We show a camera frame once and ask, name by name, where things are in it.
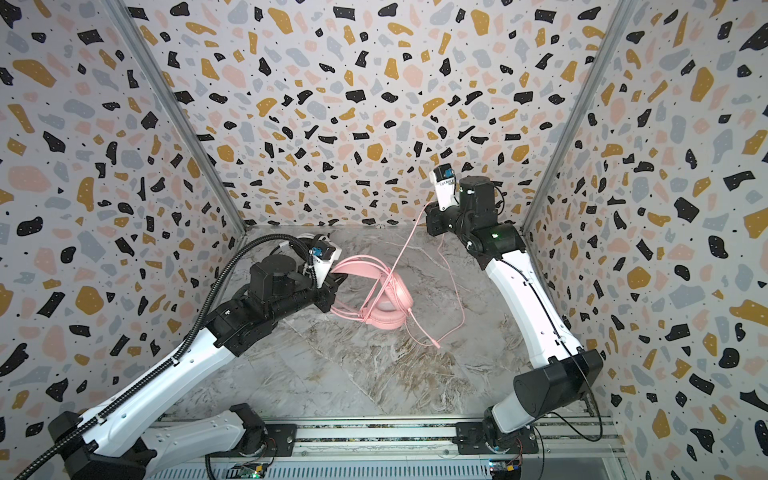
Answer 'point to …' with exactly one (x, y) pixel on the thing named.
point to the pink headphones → (390, 309)
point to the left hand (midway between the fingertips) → (345, 269)
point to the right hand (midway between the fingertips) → (423, 198)
